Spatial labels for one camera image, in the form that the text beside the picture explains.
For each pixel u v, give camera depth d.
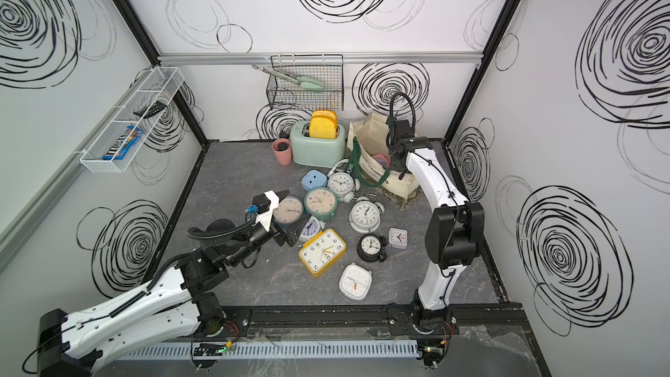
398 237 0.89
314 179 1.02
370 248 0.85
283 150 1.05
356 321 0.75
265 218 0.54
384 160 0.81
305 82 0.93
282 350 0.77
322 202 0.94
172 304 0.49
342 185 1.01
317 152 1.03
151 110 0.78
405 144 0.62
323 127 0.98
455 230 0.48
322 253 0.84
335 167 1.05
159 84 0.91
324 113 1.00
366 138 1.08
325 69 0.94
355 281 0.79
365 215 0.91
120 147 0.67
